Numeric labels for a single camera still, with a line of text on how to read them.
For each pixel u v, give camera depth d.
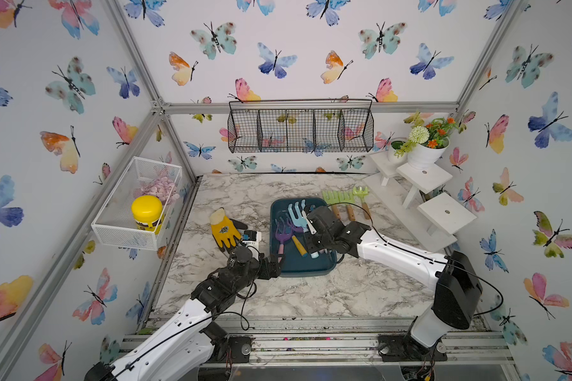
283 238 0.99
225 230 1.00
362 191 1.14
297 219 0.84
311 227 0.66
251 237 0.68
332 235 0.61
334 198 1.14
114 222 0.63
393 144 1.03
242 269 0.60
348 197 1.14
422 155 0.87
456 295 0.43
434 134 0.84
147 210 0.64
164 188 0.69
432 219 0.87
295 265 0.95
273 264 0.68
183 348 0.57
